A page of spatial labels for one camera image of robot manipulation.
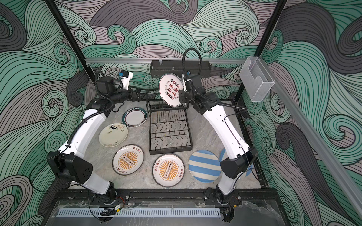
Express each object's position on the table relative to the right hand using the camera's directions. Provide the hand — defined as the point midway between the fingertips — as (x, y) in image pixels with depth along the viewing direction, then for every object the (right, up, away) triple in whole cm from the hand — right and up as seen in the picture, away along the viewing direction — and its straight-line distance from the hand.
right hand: (182, 91), depth 72 cm
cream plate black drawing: (-49, -28, +27) cm, 63 cm away
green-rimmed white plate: (-36, -15, +35) cm, 52 cm away
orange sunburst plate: (-34, -41, +15) cm, 56 cm away
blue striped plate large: (+14, -44, +13) cm, 48 cm away
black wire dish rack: (-8, -23, +28) cm, 38 cm away
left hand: (-21, +2, +1) cm, 21 cm away
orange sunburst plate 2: (-8, -46, +11) cm, 48 cm away
